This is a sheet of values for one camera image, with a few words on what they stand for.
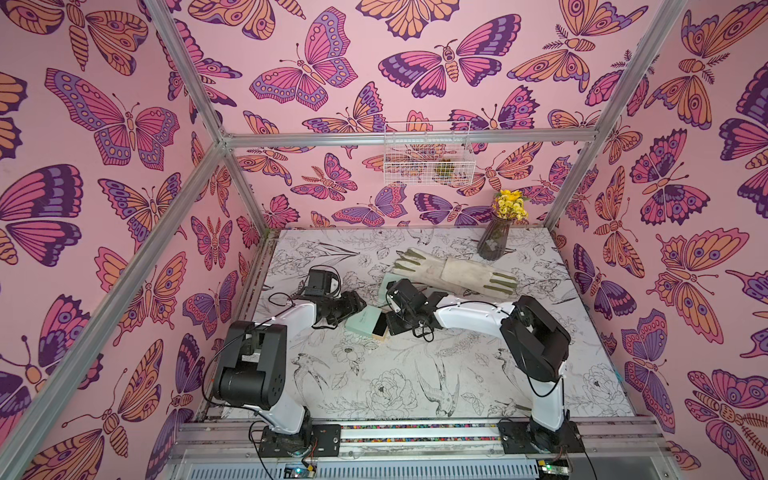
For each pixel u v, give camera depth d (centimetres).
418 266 108
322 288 76
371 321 92
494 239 106
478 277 104
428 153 95
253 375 45
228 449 73
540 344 50
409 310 71
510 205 93
